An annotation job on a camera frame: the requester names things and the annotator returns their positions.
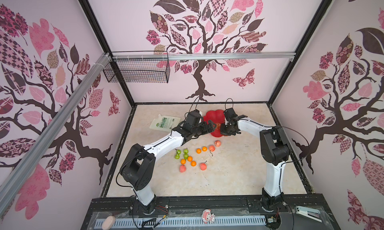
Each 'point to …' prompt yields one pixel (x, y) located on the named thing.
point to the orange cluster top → (190, 158)
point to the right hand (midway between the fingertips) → (223, 129)
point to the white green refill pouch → (163, 123)
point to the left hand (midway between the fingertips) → (211, 129)
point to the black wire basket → (140, 67)
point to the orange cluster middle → (198, 150)
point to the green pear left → (177, 156)
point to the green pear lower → (185, 155)
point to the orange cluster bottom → (193, 163)
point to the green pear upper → (185, 151)
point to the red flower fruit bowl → (218, 117)
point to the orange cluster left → (183, 161)
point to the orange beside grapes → (204, 148)
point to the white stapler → (312, 214)
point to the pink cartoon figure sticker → (207, 216)
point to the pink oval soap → (108, 223)
